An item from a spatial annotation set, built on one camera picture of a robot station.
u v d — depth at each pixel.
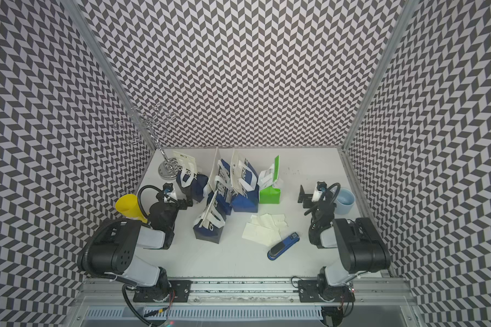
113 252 0.44
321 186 0.74
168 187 0.75
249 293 0.74
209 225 0.72
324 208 0.70
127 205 0.79
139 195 0.65
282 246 0.80
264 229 0.90
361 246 0.46
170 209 0.77
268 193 0.86
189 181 0.88
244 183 0.82
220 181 0.79
